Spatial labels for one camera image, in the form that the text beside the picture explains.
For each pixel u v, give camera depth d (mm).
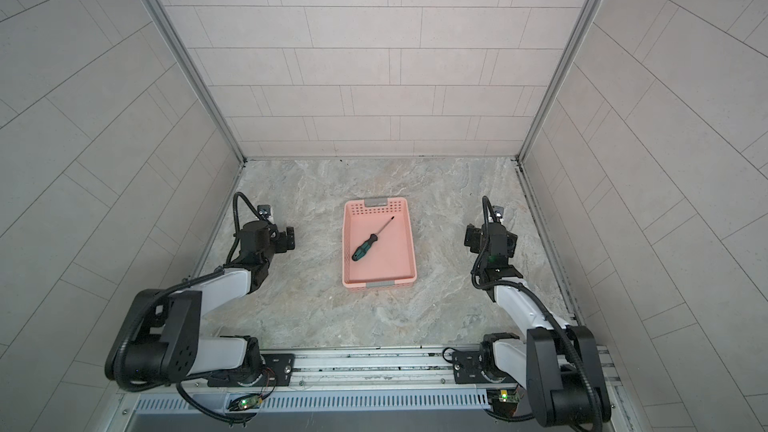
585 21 796
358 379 706
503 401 680
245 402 651
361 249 895
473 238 789
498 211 737
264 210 771
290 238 836
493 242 642
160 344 412
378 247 931
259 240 692
